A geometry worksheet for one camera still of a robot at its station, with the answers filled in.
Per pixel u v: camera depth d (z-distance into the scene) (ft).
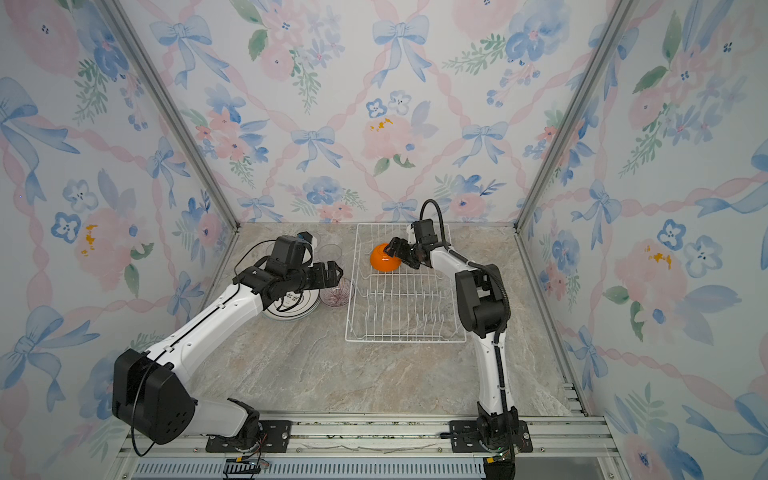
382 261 3.40
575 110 2.81
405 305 3.13
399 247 3.11
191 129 3.04
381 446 2.40
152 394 1.32
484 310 1.97
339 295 3.22
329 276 2.41
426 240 2.80
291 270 2.06
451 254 2.38
